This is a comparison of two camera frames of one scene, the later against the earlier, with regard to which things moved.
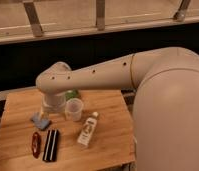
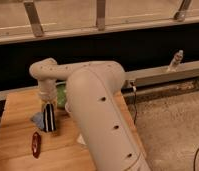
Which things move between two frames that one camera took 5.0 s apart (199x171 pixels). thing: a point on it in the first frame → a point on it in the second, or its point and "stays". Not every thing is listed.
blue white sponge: (41, 120) stays
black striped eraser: (50, 151) → (49, 123)
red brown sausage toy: (36, 144) stays
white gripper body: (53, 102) → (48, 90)
